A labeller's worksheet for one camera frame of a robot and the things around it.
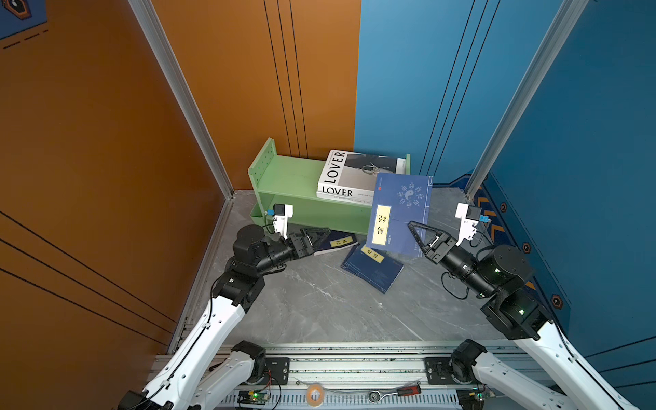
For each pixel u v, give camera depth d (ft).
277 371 2.39
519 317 1.44
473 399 2.31
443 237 1.70
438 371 2.38
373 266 3.07
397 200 1.92
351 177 2.60
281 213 2.03
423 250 1.76
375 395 2.23
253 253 1.69
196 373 1.33
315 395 2.30
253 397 2.31
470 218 1.67
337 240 3.33
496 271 1.39
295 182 2.88
